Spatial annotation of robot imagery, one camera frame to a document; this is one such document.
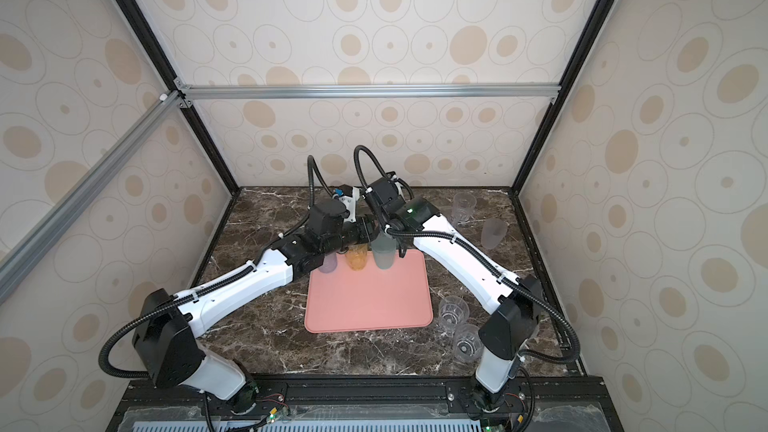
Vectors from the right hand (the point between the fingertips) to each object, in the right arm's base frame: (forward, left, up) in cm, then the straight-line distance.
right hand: (399, 215), depth 79 cm
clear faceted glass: (-17, -16, -24) cm, 33 cm away
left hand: (-5, +2, +4) cm, 6 cm away
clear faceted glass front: (-26, -18, -24) cm, 40 cm away
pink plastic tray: (-11, +16, -28) cm, 34 cm away
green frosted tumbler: (+2, +5, -19) cm, 20 cm away
